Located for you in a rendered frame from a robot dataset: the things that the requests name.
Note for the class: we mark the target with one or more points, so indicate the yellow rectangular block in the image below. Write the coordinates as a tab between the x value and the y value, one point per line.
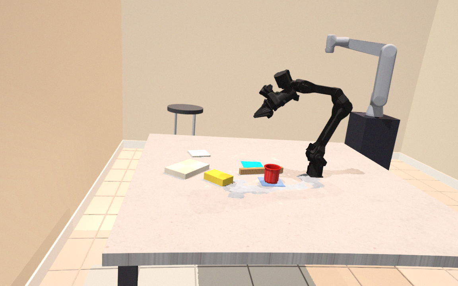
218	177

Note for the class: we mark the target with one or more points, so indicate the red cup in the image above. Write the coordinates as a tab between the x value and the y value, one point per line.
271	173

